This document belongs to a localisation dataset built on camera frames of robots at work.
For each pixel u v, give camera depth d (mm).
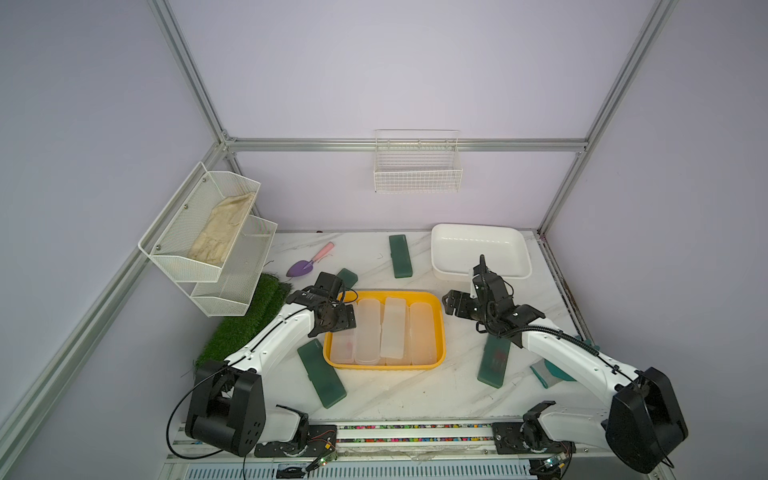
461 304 748
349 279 1065
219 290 898
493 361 841
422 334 907
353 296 983
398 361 839
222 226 806
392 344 864
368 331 887
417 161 944
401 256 1112
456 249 1142
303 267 1084
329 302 675
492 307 637
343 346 856
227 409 410
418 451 732
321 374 824
